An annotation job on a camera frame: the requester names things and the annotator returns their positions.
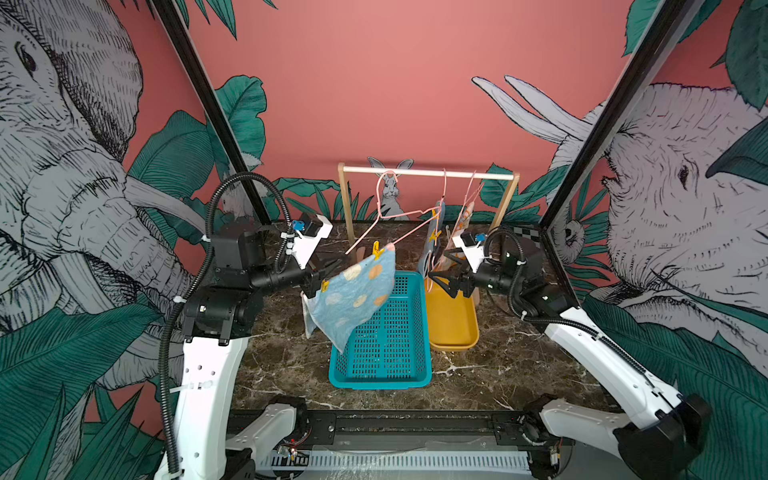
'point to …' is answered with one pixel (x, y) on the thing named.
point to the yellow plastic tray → (453, 321)
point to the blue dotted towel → (345, 308)
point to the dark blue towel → (428, 246)
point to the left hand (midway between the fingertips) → (342, 253)
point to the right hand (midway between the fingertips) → (436, 260)
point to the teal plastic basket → (393, 351)
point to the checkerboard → (526, 232)
